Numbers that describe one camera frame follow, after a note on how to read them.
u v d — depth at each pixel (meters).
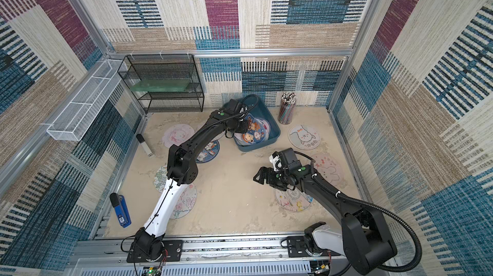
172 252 0.73
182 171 0.65
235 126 0.88
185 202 0.85
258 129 1.07
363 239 0.41
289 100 1.00
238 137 1.02
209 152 0.99
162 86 0.94
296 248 0.73
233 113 0.81
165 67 1.00
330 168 0.94
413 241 0.38
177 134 1.09
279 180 0.71
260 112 1.15
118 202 0.82
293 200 0.86
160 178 0.92
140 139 1.02
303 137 1.08
